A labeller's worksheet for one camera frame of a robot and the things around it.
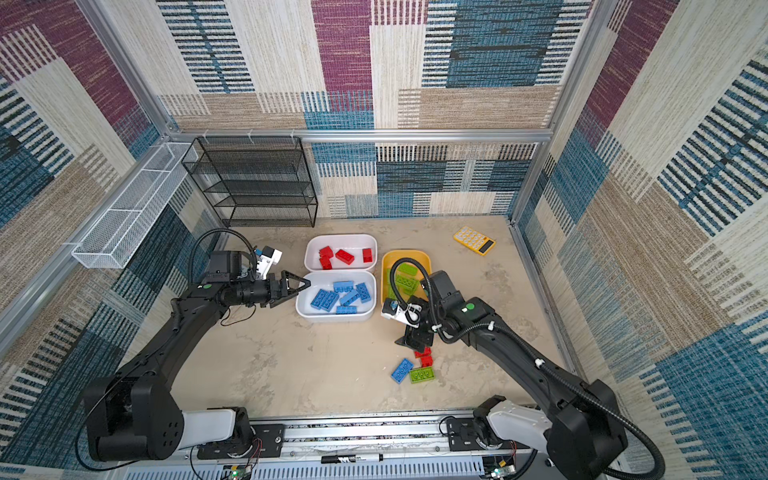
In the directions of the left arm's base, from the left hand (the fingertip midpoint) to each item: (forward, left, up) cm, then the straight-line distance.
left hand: (302, 285), depth 79 cm
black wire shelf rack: (+46, +25, -2) cm, 53 cm away
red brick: (+27, 0, -18) cm, 32 cm away
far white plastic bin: (+29, -10, -18) cm, 36 cm away
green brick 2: (-17, -31, -19) cm, 40 cm away
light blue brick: (+10, -8, -17) cm, 21 cm away
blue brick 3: (+8, -15, -17) cm, 24 cm away
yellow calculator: (+29, -55, -18) cm, 65 cm away
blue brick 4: (+2, -9, -18) cm, 20 cm away
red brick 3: (-11, -33, -19) cm, 40 cm away
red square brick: (+24, -15, -17) cm, 33 cm away
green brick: (-9, -23, +10) cm, 26 cm away
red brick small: (-14, -33, -19) cm, 40 cm away
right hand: (-9, -27, -7) cm, 29 cm away
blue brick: (+6, 0, -18) cm, 19 cm away
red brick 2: (+21, -1, -17) cm, 27 cm away
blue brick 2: (+5, -4, -18) cm, 19 cm away
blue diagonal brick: (-16, -26, -20) cm, 36 cm away
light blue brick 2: (+7, -10, -17) cm, 21 cm away
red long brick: (+23, -8, -18) cm, 30 cm away
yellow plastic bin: (+17, -30, -20) cm, 40 cm away
